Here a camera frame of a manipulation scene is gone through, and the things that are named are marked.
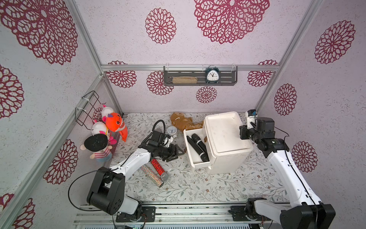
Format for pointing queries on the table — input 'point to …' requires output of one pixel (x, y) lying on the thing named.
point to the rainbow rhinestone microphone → (152, 176)
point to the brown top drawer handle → (205, 139)
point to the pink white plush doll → (99, 127)
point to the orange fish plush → (115, 123)
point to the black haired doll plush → (98, 143)
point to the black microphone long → (197, 149)
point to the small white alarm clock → (172, 130)
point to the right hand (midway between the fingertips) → (243, 124)
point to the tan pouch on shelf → (184, 80)
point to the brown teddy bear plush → (183, 122)
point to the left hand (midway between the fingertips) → (181, 155)
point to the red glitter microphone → (163, 174)
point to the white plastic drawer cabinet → (228, 151)
